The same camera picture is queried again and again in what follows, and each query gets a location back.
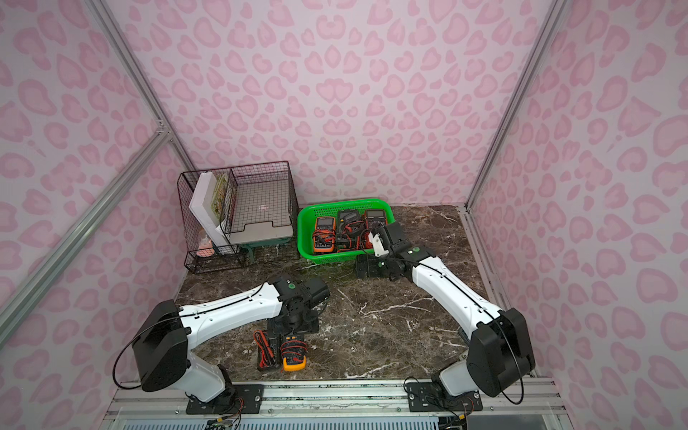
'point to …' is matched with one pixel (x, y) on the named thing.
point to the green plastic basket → (305, 225)
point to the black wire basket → (262, 222)
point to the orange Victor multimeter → (324, 235)
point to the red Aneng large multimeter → (374, 219)
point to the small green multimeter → (366, 266)
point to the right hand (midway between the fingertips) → (365, 267)
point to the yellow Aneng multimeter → (294, 353)
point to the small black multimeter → (270, 349)
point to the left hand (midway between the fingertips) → (304, 329)
